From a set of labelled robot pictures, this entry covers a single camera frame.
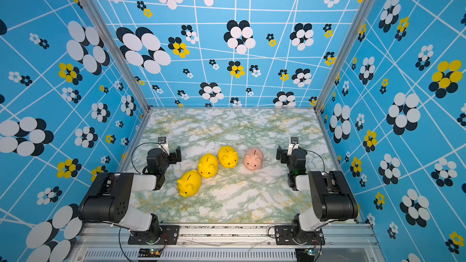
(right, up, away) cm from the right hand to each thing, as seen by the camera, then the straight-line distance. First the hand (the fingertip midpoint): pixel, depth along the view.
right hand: (292, 146), depth 93 cm
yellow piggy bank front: (-50, -15, -15) cm, 54 cm away
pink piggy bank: (-21, -5, -7) cm, 23 cm away
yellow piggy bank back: (-34, -4, -6) cm, 34 cm away
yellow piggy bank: (-43, -9, -9) cm, 45 cm away
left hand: (-63, 0, +1) cm, 63 cm away
